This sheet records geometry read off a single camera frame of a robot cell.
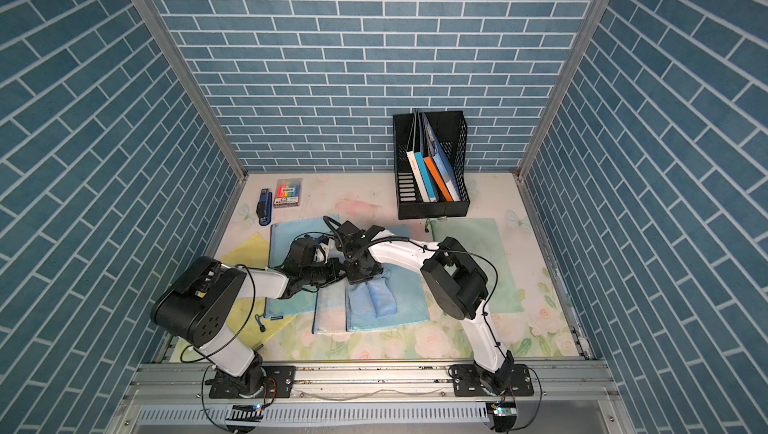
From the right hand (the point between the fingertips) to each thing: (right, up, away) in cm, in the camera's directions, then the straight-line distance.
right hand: (358, 279), depth 91 cm
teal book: (+22, +30, +5) cm, 37 cm away
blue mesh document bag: (-28, +11, +10) cm, 32 cm away
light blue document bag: (+16, -5, -2) cm, 17 cm away
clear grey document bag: (-8, -7, -4) cm, 11 cm away
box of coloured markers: (-30, +27, +22) cm, 46 cm away
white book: (+18, +32, +3) cm, 37 cm away
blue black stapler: (-36, +22, +15) cm, 45 cm away
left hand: (0, +2, +1) cm, 2 cm away
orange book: (+25, +31, +3) cm, 40 cm away
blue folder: (+26, +36, 0) cm, 45 cm away
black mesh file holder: (+17, +24, +21) cm, 36 cm away
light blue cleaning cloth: (+7, -3, -4) cm, 9 cm away
